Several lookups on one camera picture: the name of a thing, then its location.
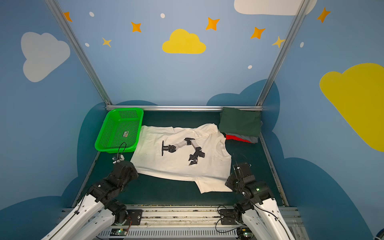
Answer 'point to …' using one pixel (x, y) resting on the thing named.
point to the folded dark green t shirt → (235, 121)
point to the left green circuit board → (118, 232)
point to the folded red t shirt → (232, 137)
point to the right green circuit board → (244, 233)
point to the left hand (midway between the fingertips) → (137, 168)
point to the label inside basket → (125, 134)
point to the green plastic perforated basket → (120, 131)
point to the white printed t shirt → (197, 153)
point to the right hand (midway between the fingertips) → (230, 179)
